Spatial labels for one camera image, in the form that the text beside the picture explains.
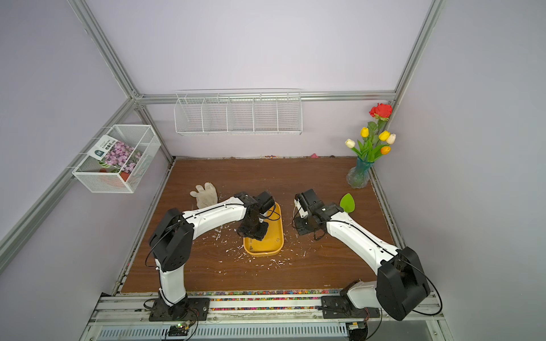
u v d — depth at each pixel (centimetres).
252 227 76
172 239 49
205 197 103
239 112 101
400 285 41
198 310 74
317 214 59
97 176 72
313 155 124
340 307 74
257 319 73
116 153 74
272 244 89
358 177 102
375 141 93
